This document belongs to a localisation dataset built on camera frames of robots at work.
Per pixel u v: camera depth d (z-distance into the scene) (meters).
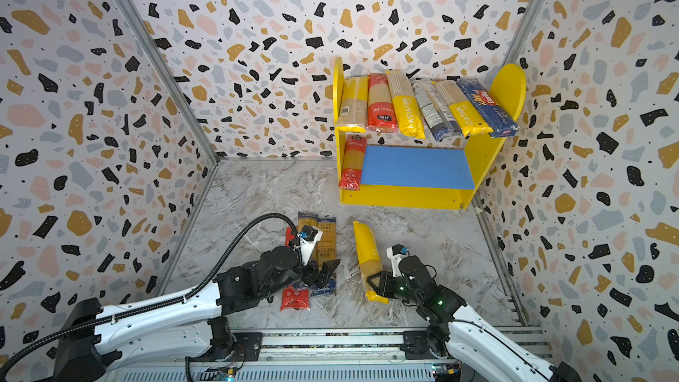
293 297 0.80
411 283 0.62
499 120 0.71
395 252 0.76
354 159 0.98
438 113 0.75
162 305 0.46
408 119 0.72
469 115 0.73
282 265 0.53
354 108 0.76
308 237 0.62
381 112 0.75
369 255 0.83
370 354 0.73
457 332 0.55
